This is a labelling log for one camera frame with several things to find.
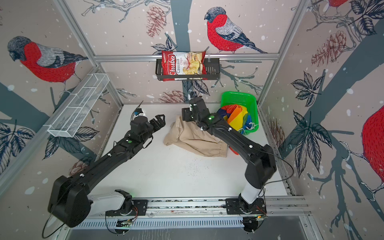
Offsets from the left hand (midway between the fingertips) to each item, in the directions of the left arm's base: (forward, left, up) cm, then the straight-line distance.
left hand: (160, 118), depth 80 cm
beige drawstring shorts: (0, -15, -18) cm, 23 cm away
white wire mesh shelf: (+4, +44, +7) cm, 44 cm away
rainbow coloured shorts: (+6, -44, -6) cm, 44 cm away
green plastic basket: (+32, -60, -17) cm, 70 cm away
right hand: (+3, -14, +2) cm, 15 cm away
